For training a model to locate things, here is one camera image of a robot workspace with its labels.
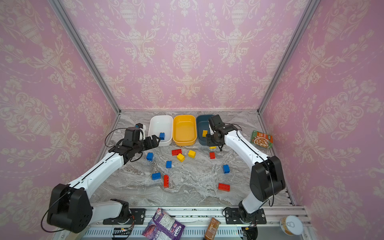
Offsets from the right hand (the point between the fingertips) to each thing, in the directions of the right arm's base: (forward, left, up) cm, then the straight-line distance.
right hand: (212, 141), depth 88 cm
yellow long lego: (-6, 0, +3) cm, 7 cm away
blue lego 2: (-7, +27, -12) cm, 30 cm away
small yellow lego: (+15, +3, -11) cm, 19 cm away
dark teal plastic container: (+17, +5, -4) cm, 18 cm away
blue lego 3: (-11, -8, -14) cm, 20 cm away
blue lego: (+12, +33, -10) cm, 36 cm away
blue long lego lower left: (-15, +33, -10) cm, 38 cm away
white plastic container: (+22, +34, -11) cm, 42 cm away
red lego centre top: (0, +23, -11) cm, 26 cm away
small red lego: (-2, -1, -13) cm, 14 cm away
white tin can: (-42, -32, -8) cm, 53 cm away
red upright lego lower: (-19, +27, -11) cm, 35 cm away
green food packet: (+6, -35, -10) cm, 37 cm away
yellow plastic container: (+17, +17, -10) cm, 26 cm away
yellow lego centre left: (-4, +19, -11) cm, 22 cm away
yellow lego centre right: (-2, +12, -11) cm, 16 cm away
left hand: (0, +33, +3) cm, 33 cm away
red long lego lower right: (-23, -5, -13) cm, 27 cm away
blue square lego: (-2, +39, -11) cm, 41 cm away
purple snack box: (-40, +27, -10) cm, 49 cm away
